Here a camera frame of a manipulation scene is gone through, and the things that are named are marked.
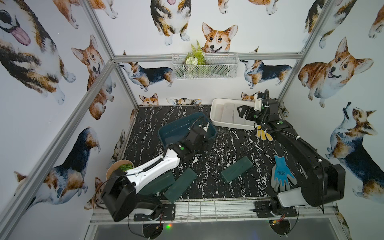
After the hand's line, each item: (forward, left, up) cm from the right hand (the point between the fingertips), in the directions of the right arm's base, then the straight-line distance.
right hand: (241, 107), depth 82 cm
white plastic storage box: (+24, +11, -26) cm, 37 cm away
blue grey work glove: (-28, -23, -27) cm, 45 cm away
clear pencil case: (+18, +2, -26) cm, 32 cm away
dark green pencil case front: (-33, +34, -27) cm, 54 cm away
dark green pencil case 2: (-31, +44, -25) cm, 59 cm away
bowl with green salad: (-24, +65, -18) cm, 71 cm away
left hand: (-12, +19, -8) cm, 24 cm away
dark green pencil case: (-25, +4, -27) cm, 37 cm away
